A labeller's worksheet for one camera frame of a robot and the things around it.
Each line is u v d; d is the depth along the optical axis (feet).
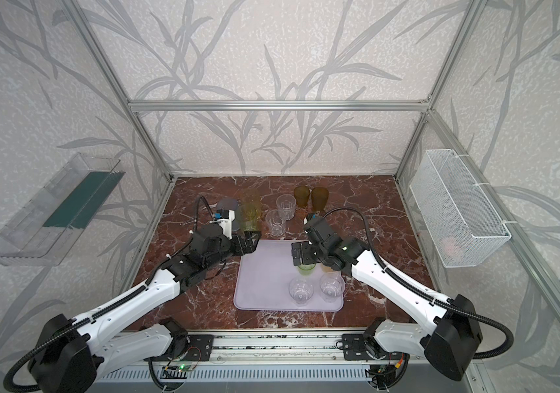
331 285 2.83
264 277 2.89
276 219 3.33
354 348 2.40
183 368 2.31
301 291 2.77
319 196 3.47
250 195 3.78
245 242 2.32
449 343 1.22
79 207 2.06
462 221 2.02
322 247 1.87
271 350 2.47
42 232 2.08
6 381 1.22
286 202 3.47
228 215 2.37
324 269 2.85
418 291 1.41
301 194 3.55
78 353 1.25
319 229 1.90
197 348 2.40
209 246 1.96
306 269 2.79
